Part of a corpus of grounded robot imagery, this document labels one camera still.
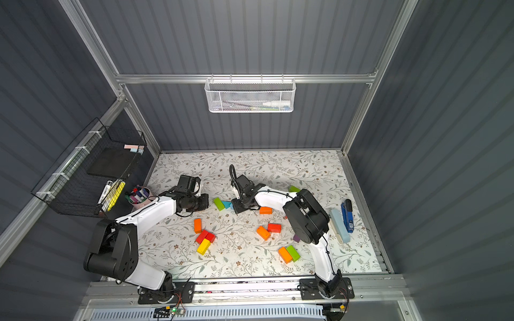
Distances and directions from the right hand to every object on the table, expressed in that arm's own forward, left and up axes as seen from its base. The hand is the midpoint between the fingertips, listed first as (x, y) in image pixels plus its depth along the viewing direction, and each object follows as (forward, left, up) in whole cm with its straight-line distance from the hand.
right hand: (238, 206), depth 94 cm
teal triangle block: (+1, +6, +1) cm, 6 cm away
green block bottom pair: (-22, -25, -1) cm, 33 cm away
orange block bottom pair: (-22, -22, -1) cm, 31 cm away
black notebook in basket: (+5, +48, +26) cm, 55 cm away
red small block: (-15, +10, 0) cm, 18 cm away
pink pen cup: (-1, +43, +10) cm, 44 cm away
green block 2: (+11, -27, -1) cm, 29 cm away
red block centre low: (-9, -17, -3) cm, 20 cm away
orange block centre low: (-13, -12, -1) cm, 18 cm away
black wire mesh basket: (-3, +53, +26) cm, 59 cm away
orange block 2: (-2, -13, -2) cm, 13 cm away
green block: (+1, +9, -1) cm, 9 cm away
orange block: (-9, +18, -1) cm, 20 cm away
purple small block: (-14, -27, -2) cm, 31 cm away
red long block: (-16, +16, -1) cm, 22 cm away
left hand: (-1, +13, +4) cm, 14 cm away
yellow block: (-19, +13, 0) cm, 23 cm away
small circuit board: (-41, +23, -5) cm, 48 cm away
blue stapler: (-5, -51, 0) cm, 51 cm away
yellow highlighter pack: (-11, +40, +26) cm, 49 cm away
